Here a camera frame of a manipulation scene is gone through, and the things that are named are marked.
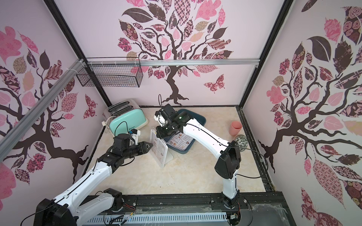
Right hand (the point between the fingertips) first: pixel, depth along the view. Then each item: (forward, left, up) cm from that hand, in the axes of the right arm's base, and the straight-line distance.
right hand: (157, 134), depth 76 cm
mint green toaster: (+17, +26, -4) cm, 32 cm away
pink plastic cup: (+13, -50, -14) cm, 53 cm away
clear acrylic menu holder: (-4, -5, -21) cm, 22 cm away
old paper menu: (-5, 0, -9) cm, 10 cm away
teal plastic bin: (0, -8, -20) cm, 22 cm away
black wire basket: (+44, +33, +12) cm, 56 cm away
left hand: (-4, +5, -9) cm, 11 cm away
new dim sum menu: (+8, -12, -22) cm, 26 cm away
